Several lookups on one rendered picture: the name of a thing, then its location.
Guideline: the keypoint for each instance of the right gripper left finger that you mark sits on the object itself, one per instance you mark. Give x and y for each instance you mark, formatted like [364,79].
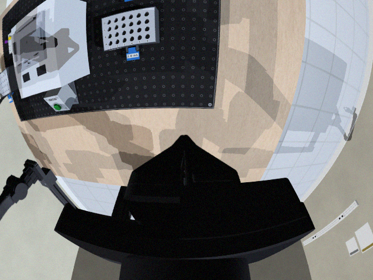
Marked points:
[164,167]

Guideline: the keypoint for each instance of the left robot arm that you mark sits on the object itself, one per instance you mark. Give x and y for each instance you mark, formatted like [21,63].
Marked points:
[18,187]

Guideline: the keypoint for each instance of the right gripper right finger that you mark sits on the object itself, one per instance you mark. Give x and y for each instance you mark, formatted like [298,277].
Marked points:
[204,168]

